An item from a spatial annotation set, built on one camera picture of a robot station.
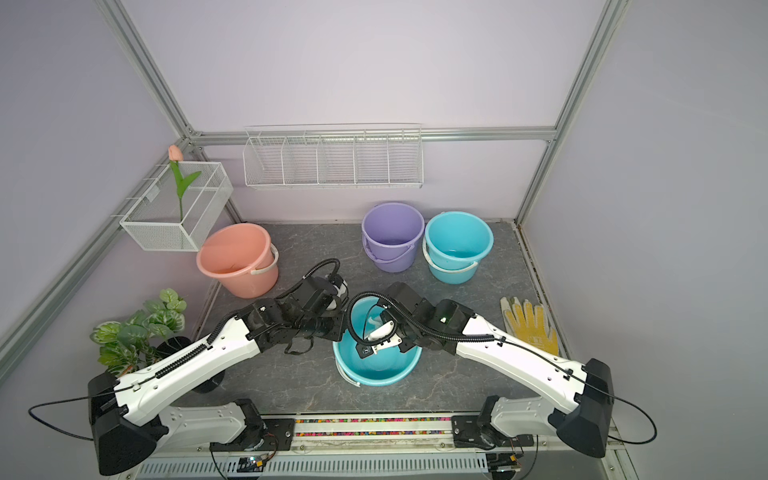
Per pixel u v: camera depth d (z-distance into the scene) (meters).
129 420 0.39
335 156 0.98
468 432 0.74
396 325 0.61
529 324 0.91
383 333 0.62
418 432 0.75
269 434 0.74
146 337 0.67
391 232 0.99
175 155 0.83
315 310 0.56
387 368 0.83
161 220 0.80
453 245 1.07
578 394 0.39
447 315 0.49
